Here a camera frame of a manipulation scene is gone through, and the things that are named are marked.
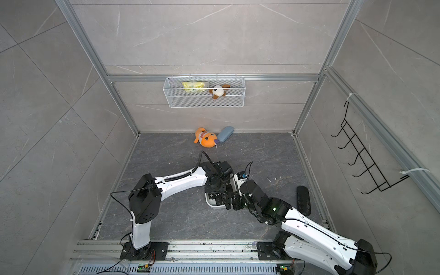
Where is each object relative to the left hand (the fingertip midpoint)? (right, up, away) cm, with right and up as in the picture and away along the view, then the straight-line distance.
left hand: (223, 188), depth 86 cm
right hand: (+4, 0, -11) cm, 12 cm away
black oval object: (+41, -7, -1) cm, 42 cm away
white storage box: (-6, -8, +1) cm, 10 cm away
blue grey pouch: (+2, +31, +32) cm, 45 cm away
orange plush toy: (-11, +26, +21) cm, 35 cm away
